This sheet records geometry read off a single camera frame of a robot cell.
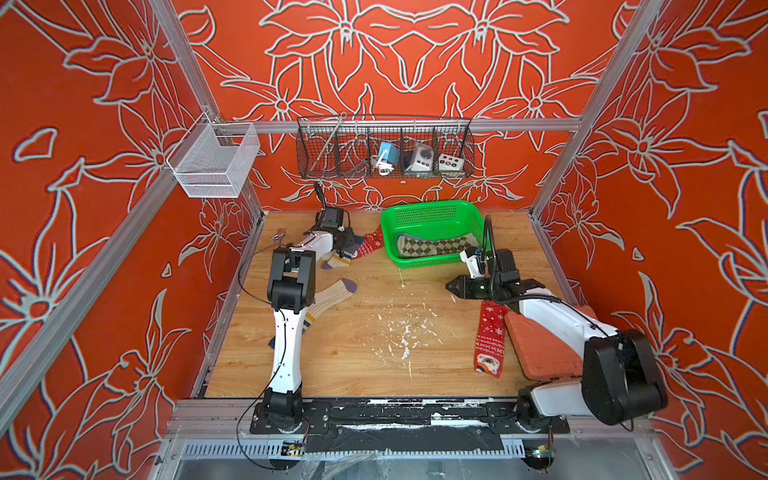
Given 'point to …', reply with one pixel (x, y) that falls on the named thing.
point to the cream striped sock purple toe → (325, 298)
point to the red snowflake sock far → (370, 243)
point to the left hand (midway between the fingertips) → (349, 236)
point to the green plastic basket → (433, 233)
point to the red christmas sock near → (490, 336)
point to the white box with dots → (450, 163)
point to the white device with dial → (422, 158)
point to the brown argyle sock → (410, 246)
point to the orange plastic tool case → (539, 354)
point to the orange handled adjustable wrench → (277, 237)
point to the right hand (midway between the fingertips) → (444, 285)
